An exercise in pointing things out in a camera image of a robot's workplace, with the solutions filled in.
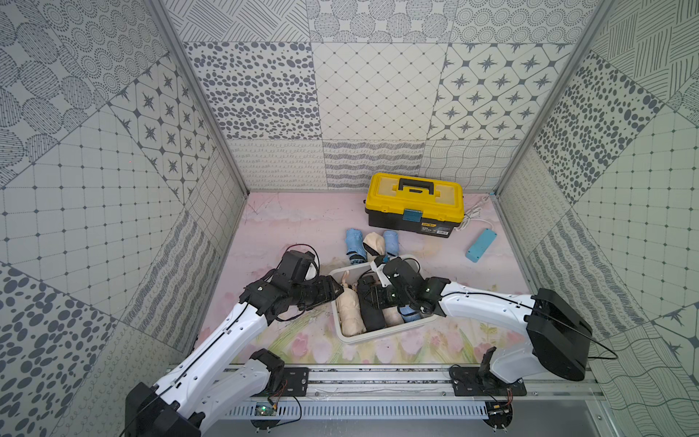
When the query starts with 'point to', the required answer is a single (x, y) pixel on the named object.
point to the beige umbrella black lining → (375, 243)
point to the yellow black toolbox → (421, 205)
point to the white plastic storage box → (355, 273)
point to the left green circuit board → (264, 410)
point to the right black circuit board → (500, 413)
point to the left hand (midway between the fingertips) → (338, 287)
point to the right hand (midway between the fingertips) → (367, 300)
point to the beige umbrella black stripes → (392, 316)
